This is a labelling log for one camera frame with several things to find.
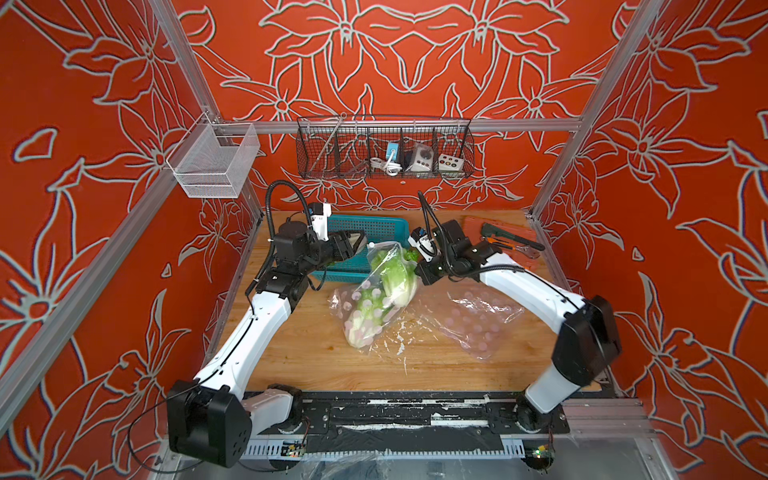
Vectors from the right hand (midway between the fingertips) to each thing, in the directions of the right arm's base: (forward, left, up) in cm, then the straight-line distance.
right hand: (411, 268), depth 83 cm
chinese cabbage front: (-3, +4, +1) cm, 5 cm away
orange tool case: (+26, -24, -12) cm, 38 cm away
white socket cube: (+32, -13, +13) cm, 37 cm away
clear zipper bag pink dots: (-8, +19, -4) cm, 21 cm away
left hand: (+1, +14, +14) cm, 20 cm away
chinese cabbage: (-12, +12, -7) cm, 19 cm away
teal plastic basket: (+24, +11, -10) cm, 29 cm away
